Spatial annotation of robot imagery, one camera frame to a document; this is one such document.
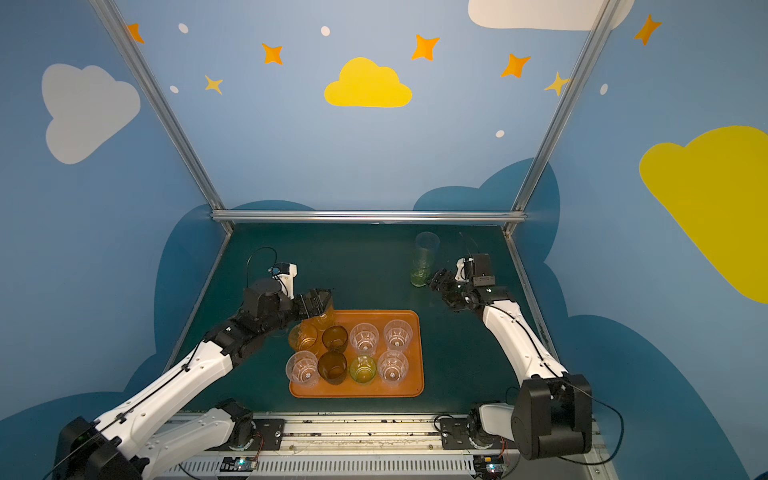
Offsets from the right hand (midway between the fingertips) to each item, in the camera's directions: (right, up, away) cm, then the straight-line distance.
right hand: (435, 283), depth 85 cm
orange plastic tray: (-7, -28, -3) cm, 29 cm away
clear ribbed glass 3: (-11, -15, +4) cm, 19 cm away
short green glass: (-21, -24, -1) cm, 32 cm away
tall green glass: (-3, +4, +19) cm, 20 cm away
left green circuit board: (-50, -42, -14) cm, 67 cm away
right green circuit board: (+11, -43, -13) cm, 46 cm away
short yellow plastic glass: (-40, -16, +3) cm, 43 cm away
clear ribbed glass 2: (-12, -24, +1) cm, 27 cm away
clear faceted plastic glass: (-38, -24, -1) cm, 45 cm away
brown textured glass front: (-29, -23, -2) cm, 38 cm away
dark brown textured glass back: (-30, -17, +3) cm, 34 cm away
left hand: (-31, -2, -7) cm, 32 cm away
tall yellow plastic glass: (-33, -12, +7) cm, 36 cm away
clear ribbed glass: (-21, -17, +5) cm, 28 cm away
